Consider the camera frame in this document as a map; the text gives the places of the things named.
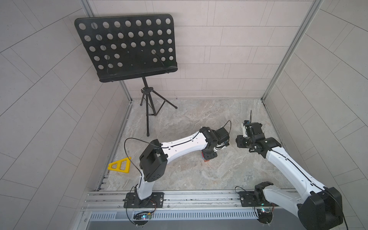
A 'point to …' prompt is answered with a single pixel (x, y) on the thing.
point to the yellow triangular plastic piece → (119, 162)
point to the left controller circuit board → (141, 218)
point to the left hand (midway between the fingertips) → (210, 153)
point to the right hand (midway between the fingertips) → (237, 138)
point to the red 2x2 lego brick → (206, 160)
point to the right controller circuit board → (265, 215)
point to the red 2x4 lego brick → (202, 155)
